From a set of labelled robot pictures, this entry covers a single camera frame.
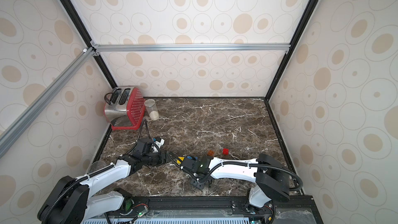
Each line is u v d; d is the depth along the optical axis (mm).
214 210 729
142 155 673
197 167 613
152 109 1005
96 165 877
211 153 897
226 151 906
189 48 921
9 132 516
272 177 426
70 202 407
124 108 899
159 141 810
